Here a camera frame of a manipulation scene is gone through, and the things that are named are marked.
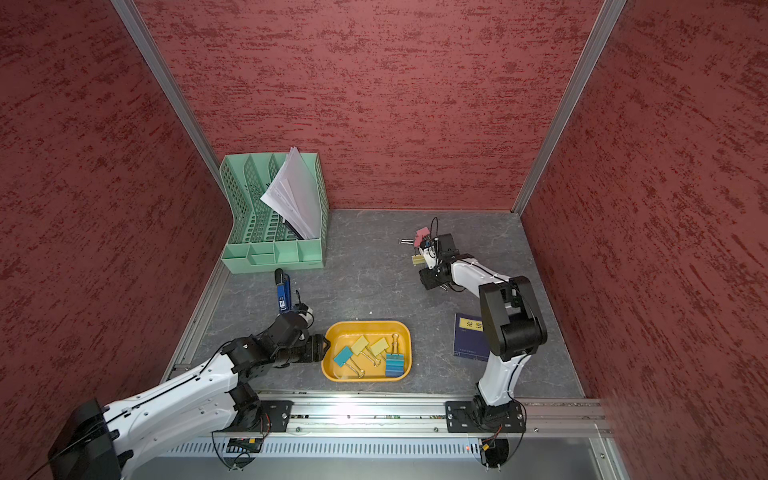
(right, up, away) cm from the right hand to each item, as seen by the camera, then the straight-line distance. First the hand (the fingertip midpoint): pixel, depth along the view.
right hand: (432, 278), depth 98 cm
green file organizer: (-63, +13, +12) cm, 65 cm away
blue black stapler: (-48, -4, -5) cm, 49 cm away
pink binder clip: (-8, +12, +14) cm, 21 cm away
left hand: (-34, -18, -16) cm, 42 cm away
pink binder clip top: (-3, +15, +15) cm, 21 cm away
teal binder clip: (-27, -21, -15) cm, 37 cm away
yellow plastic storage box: (-27, -15, -11) cm, 33 cm away
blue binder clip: (-13, -22, -13) cm, 29 cm away
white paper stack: (-45, +28, -4) cm, 53 cm away
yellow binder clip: (-4, +6, +8) cm, 11 cm away
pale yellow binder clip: (-17, -19, -13) cm, 29 cm away
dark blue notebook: (+10, -18, -10) cm, 23 cm away
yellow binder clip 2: (-23, -18, -13) cm, 32 cm away
